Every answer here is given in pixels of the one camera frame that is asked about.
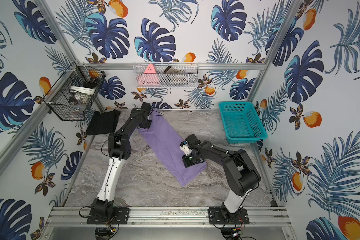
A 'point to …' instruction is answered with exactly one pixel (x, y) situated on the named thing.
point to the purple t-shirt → (168, 143)
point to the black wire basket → (72, 97)
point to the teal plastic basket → (241, 122)
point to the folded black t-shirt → (103, 123)
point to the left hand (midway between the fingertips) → (144, 124)
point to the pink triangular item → (149, 79)
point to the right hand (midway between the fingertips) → (186, 162)
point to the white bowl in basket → (85, 90)
